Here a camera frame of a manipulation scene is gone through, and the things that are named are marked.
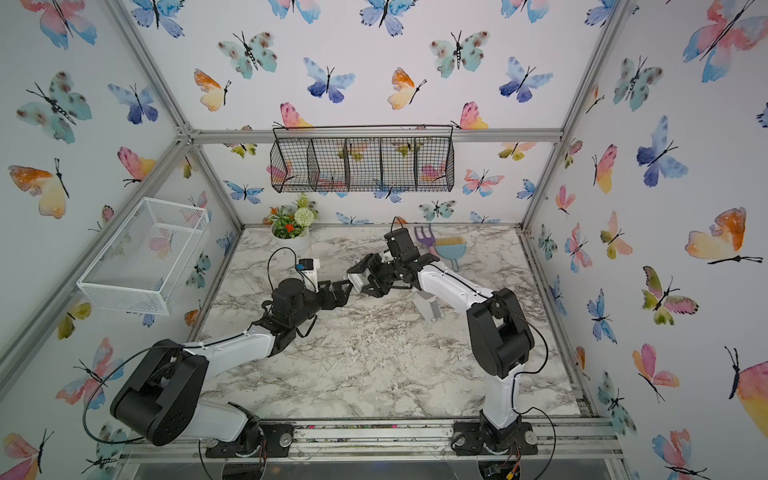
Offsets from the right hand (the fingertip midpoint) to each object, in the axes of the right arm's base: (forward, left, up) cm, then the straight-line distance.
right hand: (351, 276), depth 83 cm
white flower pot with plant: (+23, +25, -4) cm, 34 cm away
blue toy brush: (+28, -31, -19) cm, 46 cm away
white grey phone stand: (+1, -22, -16) cm, 27 cm away
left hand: (+1, +2, -4) cm, 5 cm away
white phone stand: (0, -2, -2) cm, 3 cm away
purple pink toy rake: (+32, -23, -20) cm, 44 cm away
